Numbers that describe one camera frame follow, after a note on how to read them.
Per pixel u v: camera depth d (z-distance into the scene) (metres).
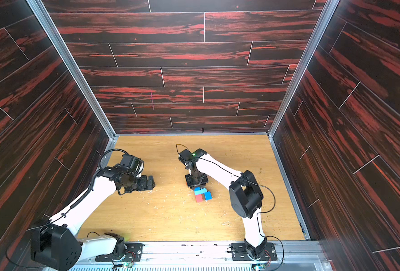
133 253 0.72
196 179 0.74
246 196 0.51
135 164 0.67
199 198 0.83
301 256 0.74
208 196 0.84
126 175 0.61
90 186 0.51
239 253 0.68
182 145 0.83
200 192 0.84
